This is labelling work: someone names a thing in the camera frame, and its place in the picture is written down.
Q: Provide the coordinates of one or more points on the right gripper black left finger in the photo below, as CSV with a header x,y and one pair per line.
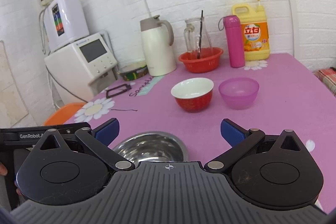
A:
x,y
95,143

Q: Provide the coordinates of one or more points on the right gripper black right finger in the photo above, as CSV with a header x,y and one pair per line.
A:
x,y
241,141

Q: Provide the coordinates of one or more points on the translucent purple plastic bowl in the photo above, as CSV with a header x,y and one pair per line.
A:
x,y
239,93

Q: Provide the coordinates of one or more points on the stainless steel bowl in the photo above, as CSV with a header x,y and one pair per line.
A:
x,y
153,146

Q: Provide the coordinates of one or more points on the red and white ceramic bowl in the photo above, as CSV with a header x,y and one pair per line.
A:
x,y
194,94

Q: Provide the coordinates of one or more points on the person's left hand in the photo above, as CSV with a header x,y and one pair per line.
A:
x,y
3,172

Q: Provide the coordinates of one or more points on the orange stool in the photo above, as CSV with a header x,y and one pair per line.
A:
x,y
63,114

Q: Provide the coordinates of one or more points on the purple floral tablecloth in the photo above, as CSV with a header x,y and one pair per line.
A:
x,y
290,97

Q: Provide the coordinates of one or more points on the white countertop appliance with screen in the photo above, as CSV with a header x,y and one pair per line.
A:
x,y
83,69

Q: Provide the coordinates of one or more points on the green instant noodle cup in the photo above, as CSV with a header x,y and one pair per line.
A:
x,y
133,71

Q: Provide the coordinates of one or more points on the red plastic basket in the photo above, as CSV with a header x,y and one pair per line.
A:
x,y
209,60

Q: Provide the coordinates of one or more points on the dark stirring stick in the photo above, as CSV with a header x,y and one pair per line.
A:
x,y
200,36

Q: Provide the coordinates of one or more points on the plaid orange blanket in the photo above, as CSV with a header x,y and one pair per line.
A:
x,y
328,78

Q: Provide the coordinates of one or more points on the white thermos jug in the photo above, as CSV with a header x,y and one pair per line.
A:
x,y
157,39

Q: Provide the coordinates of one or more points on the pink thermos bottle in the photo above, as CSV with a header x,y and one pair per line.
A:
x,y
232,27

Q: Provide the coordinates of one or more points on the clear glass pitcher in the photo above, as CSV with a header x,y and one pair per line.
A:
x,y
191,35

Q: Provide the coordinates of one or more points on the yellow dish soap bottle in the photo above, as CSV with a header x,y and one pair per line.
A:
x,y
254,30

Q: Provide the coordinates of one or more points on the white purple water purifier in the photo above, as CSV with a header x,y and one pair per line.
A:
x,y
64,21

